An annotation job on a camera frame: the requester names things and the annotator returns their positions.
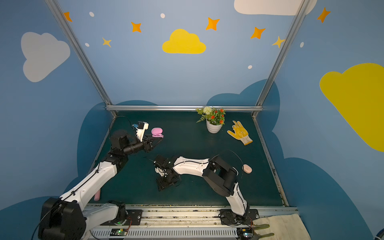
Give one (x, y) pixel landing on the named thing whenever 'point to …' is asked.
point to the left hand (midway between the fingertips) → (160, 137)
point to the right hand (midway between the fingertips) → (163, 186)
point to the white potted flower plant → (215, 119)
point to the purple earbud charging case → (157, 132)
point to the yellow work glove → (240, 134)
